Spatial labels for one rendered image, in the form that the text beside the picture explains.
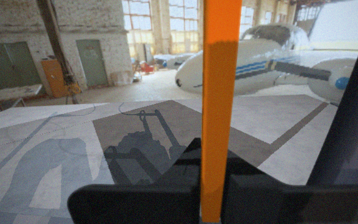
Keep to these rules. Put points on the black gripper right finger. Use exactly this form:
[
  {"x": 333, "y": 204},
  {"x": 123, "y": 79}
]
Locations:
[{"x": 250, "y": 196}]

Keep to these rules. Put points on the orange handle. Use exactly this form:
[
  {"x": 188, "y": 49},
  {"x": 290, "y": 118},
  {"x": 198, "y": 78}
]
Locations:
[{"x": 221, "y": 23}]

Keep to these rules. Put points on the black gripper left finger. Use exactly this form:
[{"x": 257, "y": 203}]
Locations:
[{"x": 174, "y": 198}]

